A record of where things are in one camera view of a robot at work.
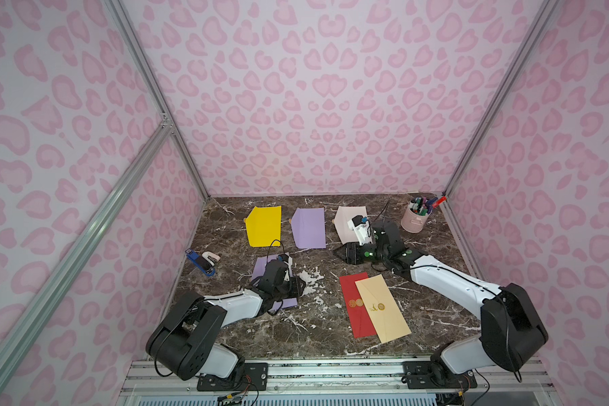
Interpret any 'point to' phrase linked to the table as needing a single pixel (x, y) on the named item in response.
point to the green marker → (419, 202)
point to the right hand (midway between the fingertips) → (335, 252)
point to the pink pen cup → (413, 222)
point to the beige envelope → (383, 308)
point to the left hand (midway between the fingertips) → (303, 281)
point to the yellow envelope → (263, 225)
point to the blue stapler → (205, 260)
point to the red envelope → (359, 320)
